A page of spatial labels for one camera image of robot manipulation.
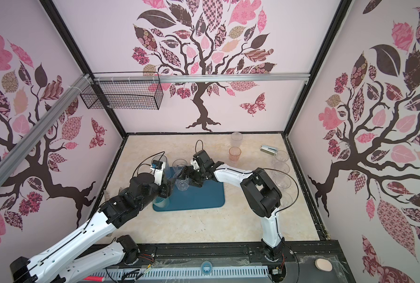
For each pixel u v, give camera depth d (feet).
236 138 3.58
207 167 2.38
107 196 2.94
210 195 3.07
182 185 3.11
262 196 1.65
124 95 3.99
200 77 3.06
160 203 2.56
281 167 3.22
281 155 3.48
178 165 3.22
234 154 3.49
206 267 2.32
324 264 2.30
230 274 2.29
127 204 1.73
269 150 3.60
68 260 1.40
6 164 1.73
